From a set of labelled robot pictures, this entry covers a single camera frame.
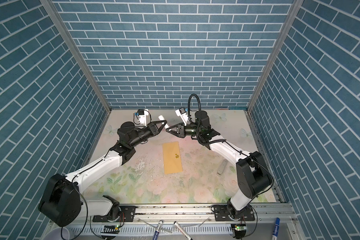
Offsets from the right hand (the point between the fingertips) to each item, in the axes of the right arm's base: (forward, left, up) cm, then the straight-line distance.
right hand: (167, 129), depth 75 cm
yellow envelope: (-5, -1, -27) cm, 27 cm away
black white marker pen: (-39, -11, -27) cm, 49 cm away
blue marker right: (-38, -53, -27) cm, 71 cm away
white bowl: (-45, +43, -19) cm, 65 cm away
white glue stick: (+3, +3, +5) cm, 6 cm away
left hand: (+1, 0, +3) cm, 3 cm away
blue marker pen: (-41, +1, -25) cm, 48 cm away
